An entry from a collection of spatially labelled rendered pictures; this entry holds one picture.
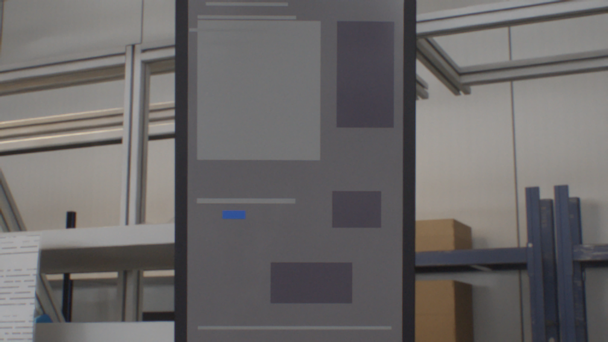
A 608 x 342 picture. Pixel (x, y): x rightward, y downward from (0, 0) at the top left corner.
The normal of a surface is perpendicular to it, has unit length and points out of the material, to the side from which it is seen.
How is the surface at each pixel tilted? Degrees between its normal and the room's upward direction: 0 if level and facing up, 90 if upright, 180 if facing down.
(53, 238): 90
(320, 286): 101
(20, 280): 87
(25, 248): 87
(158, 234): 90
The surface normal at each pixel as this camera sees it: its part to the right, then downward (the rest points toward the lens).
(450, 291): -0.40, -0.17
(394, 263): 0.02, 0.00
